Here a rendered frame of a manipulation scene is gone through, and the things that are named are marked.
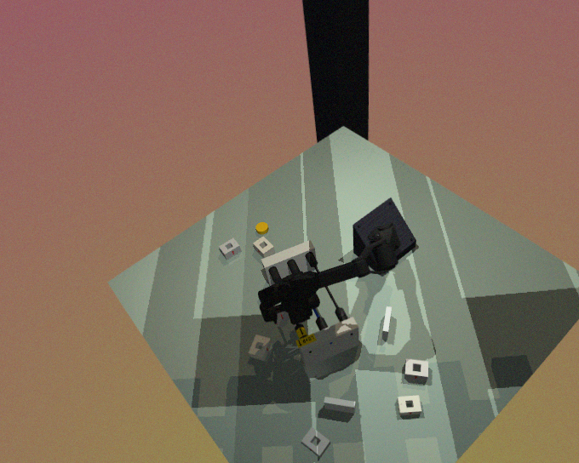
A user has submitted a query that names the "yellow round disc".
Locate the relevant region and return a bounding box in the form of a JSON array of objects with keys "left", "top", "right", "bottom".
[{"left": 256, "top": 222, "right": 269, "bottom": 235}]

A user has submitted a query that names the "cream square block with rectangular hole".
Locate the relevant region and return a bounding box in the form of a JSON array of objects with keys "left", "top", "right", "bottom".
[{"left": 398, "top": 395, "right": 421, "bottom": 415}]

